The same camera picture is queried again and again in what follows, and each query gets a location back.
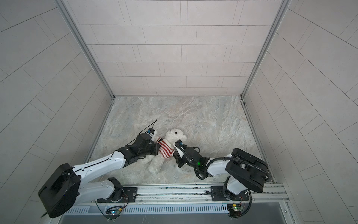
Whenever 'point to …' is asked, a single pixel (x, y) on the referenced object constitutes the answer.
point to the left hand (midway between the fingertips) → (165, 146)
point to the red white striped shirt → (165, 150)
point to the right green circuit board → (235, 210)
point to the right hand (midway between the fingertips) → (172, 156)
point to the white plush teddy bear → (172, 136)
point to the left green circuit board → (114, 211)
